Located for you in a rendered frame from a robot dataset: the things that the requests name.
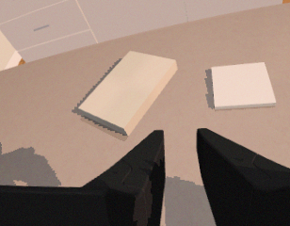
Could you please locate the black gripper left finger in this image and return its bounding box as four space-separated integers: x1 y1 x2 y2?
0 129 165 226

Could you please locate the pale pink flat square tile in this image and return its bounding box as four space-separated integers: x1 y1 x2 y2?
212 61 276 109

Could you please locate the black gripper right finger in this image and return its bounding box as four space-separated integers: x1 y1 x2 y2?
197 128 290 226

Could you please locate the beige rectangular block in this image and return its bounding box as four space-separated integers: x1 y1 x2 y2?
78 50 178 136

